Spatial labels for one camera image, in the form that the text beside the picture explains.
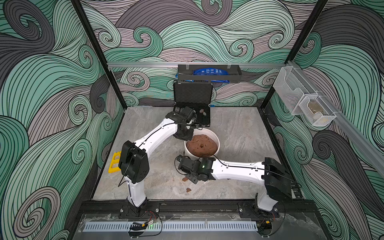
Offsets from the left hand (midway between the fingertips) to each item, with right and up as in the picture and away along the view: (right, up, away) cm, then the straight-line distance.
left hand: (189, 135), depth 85 cm
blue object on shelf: (+13, +40, +8) cm, 43 cm away
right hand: (+3, -18, -4) cm, 19 cm away
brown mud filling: (+8, -6, +1) cm, 10 cm away
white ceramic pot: (+12, +2, +1) cm, 12 cm away
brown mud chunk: (-1, -29, -5) cm, 30 cm away
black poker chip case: (+5, +28, +29) cm, 41 cm away
